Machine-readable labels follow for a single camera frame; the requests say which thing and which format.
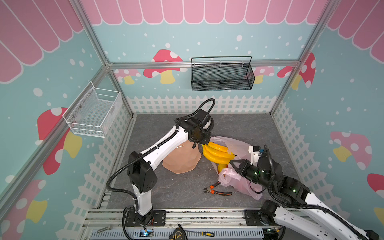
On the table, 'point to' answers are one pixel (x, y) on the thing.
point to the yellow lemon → (221, 166)
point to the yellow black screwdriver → (202, 233)
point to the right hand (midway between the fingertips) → (228, 162)
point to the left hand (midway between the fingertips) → (205, 142)
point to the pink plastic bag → (229, 176)
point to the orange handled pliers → (209, 190)
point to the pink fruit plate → (184, 159)
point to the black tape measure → (178, 234)
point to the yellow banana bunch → (217, 153)
